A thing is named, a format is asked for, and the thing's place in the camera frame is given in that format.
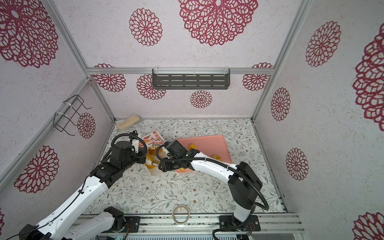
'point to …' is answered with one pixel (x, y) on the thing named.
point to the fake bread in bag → (152, 151)
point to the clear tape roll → (174, 219)
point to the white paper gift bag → (154, 142)
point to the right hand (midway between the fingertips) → (160, 165)
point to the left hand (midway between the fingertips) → (146, 151)
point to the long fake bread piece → (191, 146)
